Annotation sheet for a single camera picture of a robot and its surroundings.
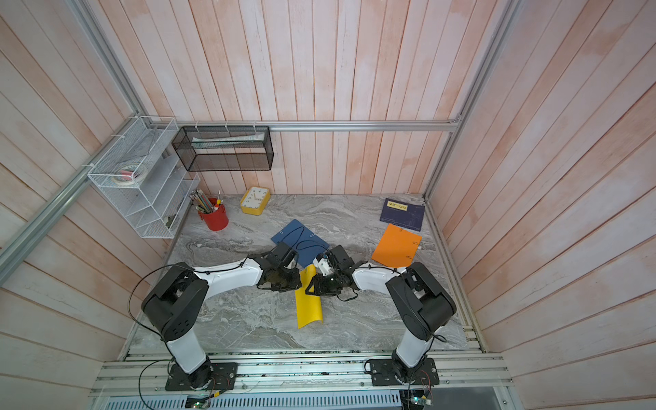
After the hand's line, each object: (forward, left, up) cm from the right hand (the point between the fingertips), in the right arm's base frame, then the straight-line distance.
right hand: (310, 290), depth 89 cm
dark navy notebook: (+39, -39, -2) cm, 55 cm away
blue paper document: (+6, +1, +21) cm, 22 cm away
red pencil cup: (+31, +43, +2) cm, 53 cm away
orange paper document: (+21, -34, -4) cm, 41 cm away
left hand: (+1, +5, -1) cm, 5 cm away
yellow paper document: (-6, 0, +1) cm, 6 cm away
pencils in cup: (+31, +44, +13) cm, 56 cm away
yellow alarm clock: (+44, +29, +1) cm, 53 cm away
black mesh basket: (+52, +38, +24) cm, 69 cm away
